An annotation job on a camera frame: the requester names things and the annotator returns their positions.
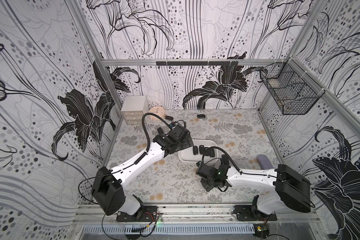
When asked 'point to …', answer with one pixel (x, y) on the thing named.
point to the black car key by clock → (169, 117)
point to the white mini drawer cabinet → (134, 108)
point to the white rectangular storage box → (187, 155)
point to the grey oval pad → (264, 162)
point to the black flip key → (201, 149)
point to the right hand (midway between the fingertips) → (206, 181)
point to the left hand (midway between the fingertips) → (185, 146)
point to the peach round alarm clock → (158, 111)
